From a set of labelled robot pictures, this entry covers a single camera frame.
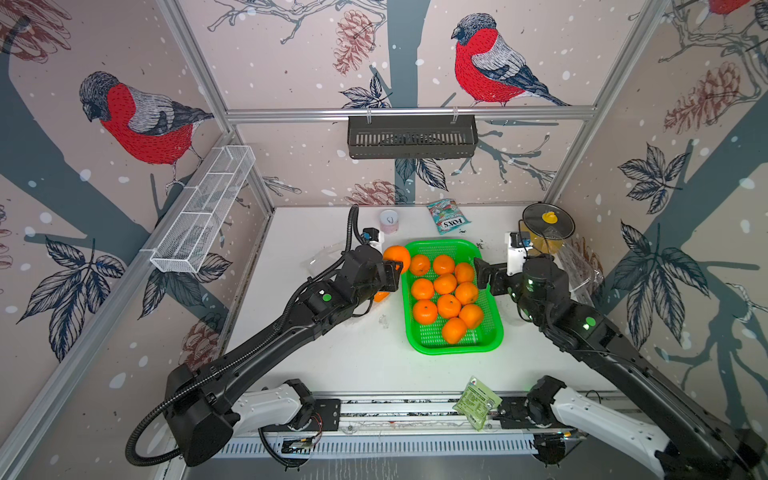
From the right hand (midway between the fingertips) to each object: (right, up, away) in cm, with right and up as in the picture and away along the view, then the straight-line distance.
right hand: (494, 253), depth 71 cm
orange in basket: (-16, -6, +24) cm, 29 cm away
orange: (-23, 0, +2) cm, 23 cm away
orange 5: (-8, -17, +17) cm, 25 cm away
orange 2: (-28, -15, +19) cm, 37 cm away
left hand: (-22, -2, +1) cm, 22 cm away
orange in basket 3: (-16, -13, +19) cm, 28 cm away
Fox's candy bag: (-3, +12, +43) cm, 45 cm away
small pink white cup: (-26, +9, +39) cm, 48 cm away
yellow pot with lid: (+25, +7, +24) cm, 36 cm away
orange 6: (-2, -19, +14) cm, 24 cm away
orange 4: (-16, -18, +14) cm, 28 cm away
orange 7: (-7, -23, +11) cm, 26 cm away
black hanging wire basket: (-18, +39, +33) cm, 54 cm away
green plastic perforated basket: (-14, -26, +14) cm, 33 cm away
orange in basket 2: (-8, -6, +26) cm, 28 cm away
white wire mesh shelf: (-76, +25, +20) cm, 83 cm away
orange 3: (-8, -11, +19) cm, 24 cm away
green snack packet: (-3, -39, +3) cm, 39 cm away
